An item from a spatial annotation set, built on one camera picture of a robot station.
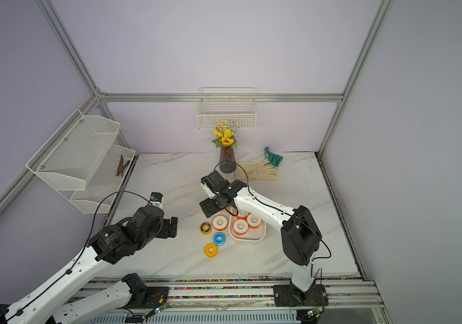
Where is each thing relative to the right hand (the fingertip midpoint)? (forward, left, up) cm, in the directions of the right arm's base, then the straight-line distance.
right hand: (214, 207), depth 85 cm
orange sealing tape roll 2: (-2, -1, -10) cm, 11 cm away
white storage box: (-5, -19, -11) cm, 22 cm away
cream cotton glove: (+30, -19, -11) cm, 37 cm away
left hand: (-10, +18, +7) cm, 21 cm away
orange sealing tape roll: (-4, -11, -11) cm, 16 cm away
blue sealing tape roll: (-9, -1, -12) cm, 15 cm away
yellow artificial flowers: (+31, -4, +16) cm, 35 cm away
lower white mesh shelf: (+14, +53, +2) cm, 55 cm away
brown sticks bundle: (+21, +46, +4) cm, 51 cm away
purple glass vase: (+30, -5, -3) cm, 30 cm away
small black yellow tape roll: (-5, +5, -11) cm, 13 cm away
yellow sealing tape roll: (-15, +2, -11) cm, 18 cm away
